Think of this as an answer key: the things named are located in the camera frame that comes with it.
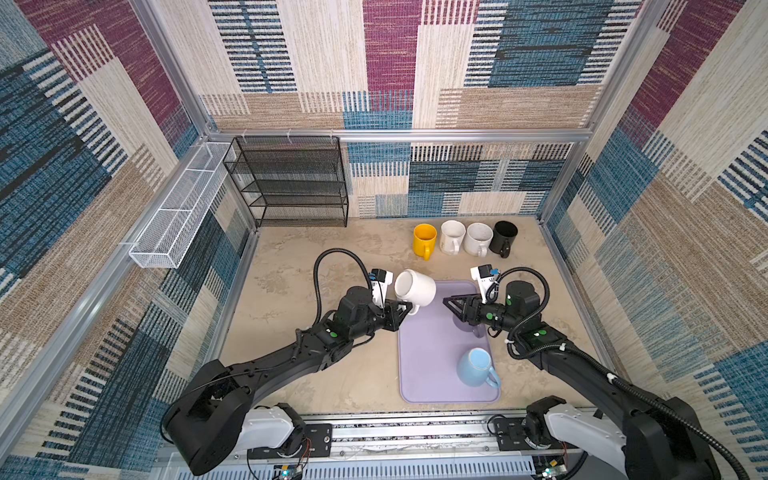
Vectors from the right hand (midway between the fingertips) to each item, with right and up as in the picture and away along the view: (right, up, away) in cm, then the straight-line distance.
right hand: (447, 304), depth 80 cm
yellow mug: (-3, +19, +26) cm, 32 cm away
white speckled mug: (+16, +18, +26) cm, 35 cm away
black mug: (+24, +18, +26) cm, 40 cm away
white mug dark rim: (-9, +4, -3) cm, 10 cm away
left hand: (-9, +1, -2) cm, 10 cm away
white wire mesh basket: (-83, +28, +20) cm, 90 cm away
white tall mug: (+7, +20, +26) cm, 34 cm away
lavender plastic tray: (-4, -13, +7) cm, 15 cm away
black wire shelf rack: (-51, +39, +30) cm, 71 cm away
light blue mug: (+6, -15, -5) cm, 17 cm away
